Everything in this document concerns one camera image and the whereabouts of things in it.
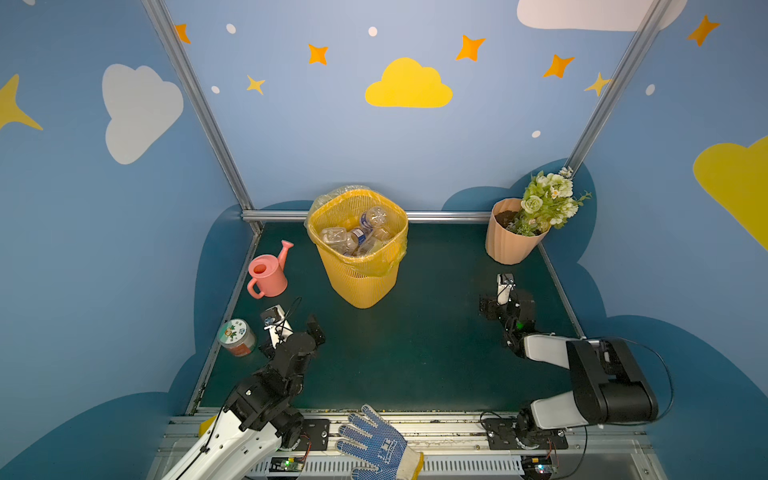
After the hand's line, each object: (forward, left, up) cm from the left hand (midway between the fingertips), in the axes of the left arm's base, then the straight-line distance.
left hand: (305, 323), depth 75 cm
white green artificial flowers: (+38, -71, +9) cm, 81 cm away
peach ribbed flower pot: (+34, -62, -6) cm, 70 cm away
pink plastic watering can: (+20, +17, -6) cm, 27 cm away
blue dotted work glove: (-24, -21, -17) cm, 36 cm away
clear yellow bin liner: (+33, -6, +10) cm, 35 cm away
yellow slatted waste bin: (+13, -13, -4) cm, 19 cm away
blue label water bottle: (+28, -17, +11) cm, 35 cm away
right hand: (+17, -58, -10) cm, 61 cm away
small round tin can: (0, +21, -9) cm, 23 cm away
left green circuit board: (-28, +3, -19) cm, 34 cm away
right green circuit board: (-28, -59, -18) cm, 67 cm away
